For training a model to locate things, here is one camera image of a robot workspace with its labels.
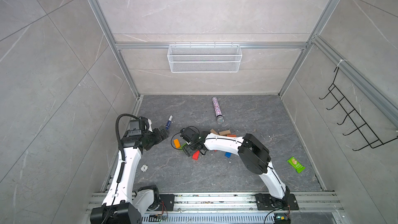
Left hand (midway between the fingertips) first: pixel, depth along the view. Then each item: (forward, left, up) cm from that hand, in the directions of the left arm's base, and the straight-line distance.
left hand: (161, 132), depth 80 cm
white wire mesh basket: (+47, -25, +14) cm, 55 cm away
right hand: (0, -14, -17) cm, 22 cm away
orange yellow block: (+1, -6, -16) cm, 17 cm away
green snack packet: (-15, -73, -15) cm, 76 cm away
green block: (-4, -11, -8) cm, 14 cm away
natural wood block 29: (+8, -36, -16) cm, 41 cm away
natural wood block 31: (+8, -30, -16) cm, 35 cm away
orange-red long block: (+6, -41, -16) cm, 44 cm away
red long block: (-8, -17, -13) cm, 23 cm away
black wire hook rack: (-16, -88, +17) cm, 91 cm away
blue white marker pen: (+18, 0, -16) cm, 24 cm away
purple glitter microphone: (+17, -34, -14) cm, 41 cm away
